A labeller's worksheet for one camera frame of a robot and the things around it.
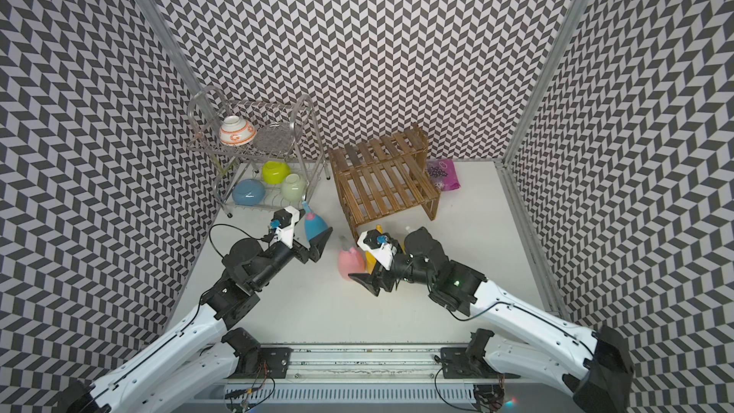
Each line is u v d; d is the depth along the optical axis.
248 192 0.97
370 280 0.58
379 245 0.56
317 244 0.64
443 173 1.08
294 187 0.98
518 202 1.11
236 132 0.84
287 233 0.59
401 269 0.59
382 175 0.96
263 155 0.87
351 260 0.79
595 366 0.39
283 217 0.58
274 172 1.03
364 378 0.72
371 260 0.81
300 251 0.62
